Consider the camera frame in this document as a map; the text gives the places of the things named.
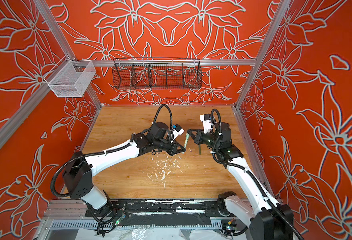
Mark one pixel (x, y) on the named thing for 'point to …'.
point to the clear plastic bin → (70, 78)
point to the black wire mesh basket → (157, 73)
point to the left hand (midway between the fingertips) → (184, 146)
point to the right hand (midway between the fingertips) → (186, 132)
